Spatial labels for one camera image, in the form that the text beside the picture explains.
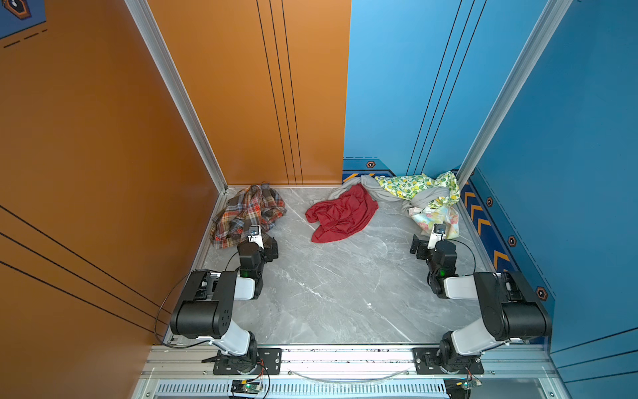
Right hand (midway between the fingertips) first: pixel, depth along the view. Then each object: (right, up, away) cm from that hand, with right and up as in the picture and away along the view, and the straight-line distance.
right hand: (426, 236), depth 94 cm
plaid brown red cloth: (-66, +12, +3) cm, 67 cm away
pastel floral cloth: (+2, +7, +3) cm, 8 cm away
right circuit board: (+1, -41, -23) cm, 47 cm away
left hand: (-63, 0, 0) cm, 63 cm away
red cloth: (-31, +7, +9) cm, 33 cm away
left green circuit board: (-61, -40, -23) cm, 77 cm away
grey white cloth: (+3, +15, +12) cm, 19 cm away
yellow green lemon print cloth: (-2, +20, +19) cm, 28 cm away
